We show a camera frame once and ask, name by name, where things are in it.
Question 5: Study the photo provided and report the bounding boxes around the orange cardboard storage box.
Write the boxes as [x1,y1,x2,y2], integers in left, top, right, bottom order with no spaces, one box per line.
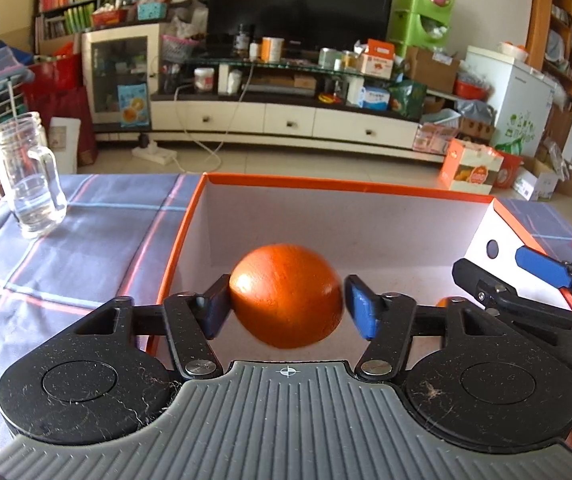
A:
[145,172,572,361]

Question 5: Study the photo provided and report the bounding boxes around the blue plaid bed sheet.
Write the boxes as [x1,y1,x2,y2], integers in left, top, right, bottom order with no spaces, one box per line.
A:
[0,174,199,448]

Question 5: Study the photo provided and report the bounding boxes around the orange gift box on floor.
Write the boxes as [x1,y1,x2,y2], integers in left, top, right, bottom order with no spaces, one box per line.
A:
[438,139,504,195]

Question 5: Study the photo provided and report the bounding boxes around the white power strip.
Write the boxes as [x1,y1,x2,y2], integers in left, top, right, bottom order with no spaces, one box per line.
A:
[131,144,176,166]

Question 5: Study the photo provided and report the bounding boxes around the white chest freezer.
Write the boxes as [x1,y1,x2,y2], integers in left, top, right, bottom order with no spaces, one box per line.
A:
[464,47,556,157]

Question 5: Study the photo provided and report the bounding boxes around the white drawer TV stand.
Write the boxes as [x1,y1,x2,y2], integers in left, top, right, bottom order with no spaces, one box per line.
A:
[149,56,448,164]

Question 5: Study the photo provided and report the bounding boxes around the clear glass jar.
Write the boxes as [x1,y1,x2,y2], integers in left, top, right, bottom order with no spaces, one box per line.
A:
[0,112,68,238]

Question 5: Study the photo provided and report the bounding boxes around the brown cardboard box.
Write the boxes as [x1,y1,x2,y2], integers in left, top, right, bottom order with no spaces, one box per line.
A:
[405,47,460,94]

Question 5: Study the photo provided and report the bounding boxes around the white paper bag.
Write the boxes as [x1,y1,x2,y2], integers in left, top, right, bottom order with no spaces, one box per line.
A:
[47,117,81,174]

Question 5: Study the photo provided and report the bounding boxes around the wooden shelf unit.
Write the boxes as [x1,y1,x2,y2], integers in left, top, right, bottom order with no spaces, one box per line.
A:
[526,0,572,148]

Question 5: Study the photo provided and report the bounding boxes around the white glass door cabinet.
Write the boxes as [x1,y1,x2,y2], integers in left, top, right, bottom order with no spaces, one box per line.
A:
[82,22,162,129]

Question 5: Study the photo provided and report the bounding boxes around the green stacked storage bins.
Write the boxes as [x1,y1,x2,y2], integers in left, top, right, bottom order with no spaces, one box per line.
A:
[388,0,456,58]

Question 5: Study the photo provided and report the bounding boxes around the black flat screen television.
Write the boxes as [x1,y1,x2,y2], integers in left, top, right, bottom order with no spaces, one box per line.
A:
[207,0,392,51]

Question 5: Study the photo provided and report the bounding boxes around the dark bookshelf with books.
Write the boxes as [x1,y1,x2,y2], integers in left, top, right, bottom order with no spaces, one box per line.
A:
[33,0,105,53]

